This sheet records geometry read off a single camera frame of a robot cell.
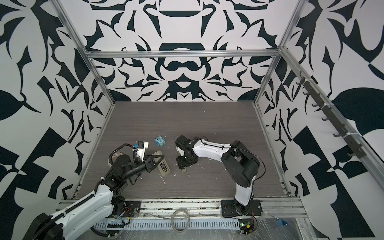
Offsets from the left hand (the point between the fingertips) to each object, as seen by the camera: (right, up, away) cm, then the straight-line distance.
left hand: (163, 154), depth 76 cm
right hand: (+9, -9, +11) cm, 17 cm away
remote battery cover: (+10, -12, +11) cm, 19 cm away
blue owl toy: (-6, +3, +21) cm, 22 cm away
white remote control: (0, -6, 0) cm, 6 cm away
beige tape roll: (-33, -6, +16) cm, 37 cm away
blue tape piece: (+54, -29, -8) cm, 61 cm away
